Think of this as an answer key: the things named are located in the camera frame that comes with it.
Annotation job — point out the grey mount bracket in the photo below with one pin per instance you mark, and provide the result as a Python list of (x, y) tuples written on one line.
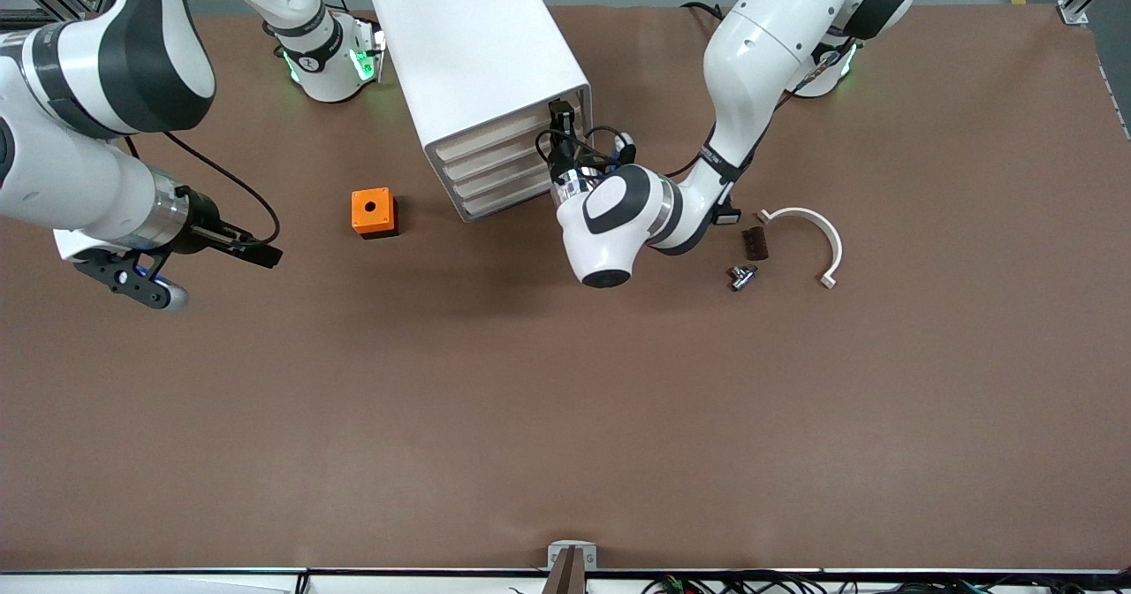
[(555, 554)]

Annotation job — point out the silver metal fitting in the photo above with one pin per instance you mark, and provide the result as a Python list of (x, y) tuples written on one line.
[(742, 277)]

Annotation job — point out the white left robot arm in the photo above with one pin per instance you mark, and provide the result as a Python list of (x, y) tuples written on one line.
[(760, 46)]

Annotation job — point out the white drawer cabinet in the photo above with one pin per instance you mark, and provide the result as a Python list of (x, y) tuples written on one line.
[(468, 46)]

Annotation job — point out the black white-faced push-button switch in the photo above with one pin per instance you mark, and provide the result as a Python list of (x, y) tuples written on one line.
[(728, 217)]

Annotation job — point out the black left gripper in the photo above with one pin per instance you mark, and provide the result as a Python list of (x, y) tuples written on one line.
[(562, 167)]

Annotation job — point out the brown post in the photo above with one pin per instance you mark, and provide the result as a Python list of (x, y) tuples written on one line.
[(565, 576)]

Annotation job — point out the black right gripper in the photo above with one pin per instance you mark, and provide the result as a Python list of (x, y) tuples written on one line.
[(201, 220)]

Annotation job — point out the brown terminal block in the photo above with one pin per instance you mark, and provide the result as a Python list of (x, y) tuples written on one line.
[(756, 243)]

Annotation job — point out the white curved clamp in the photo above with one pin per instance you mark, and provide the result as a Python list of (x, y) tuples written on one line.
[(829, 239)]

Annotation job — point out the white table edge rail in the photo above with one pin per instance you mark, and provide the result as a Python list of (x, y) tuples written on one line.
[(177, 583)]

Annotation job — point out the orange box with black base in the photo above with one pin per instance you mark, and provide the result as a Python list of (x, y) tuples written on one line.
[(371, 209)]

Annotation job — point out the brown table mat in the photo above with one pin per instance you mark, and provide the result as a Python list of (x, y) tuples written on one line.
[(530, 399)]

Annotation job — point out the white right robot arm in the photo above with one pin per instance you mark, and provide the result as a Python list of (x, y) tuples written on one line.
[(53, 178)]

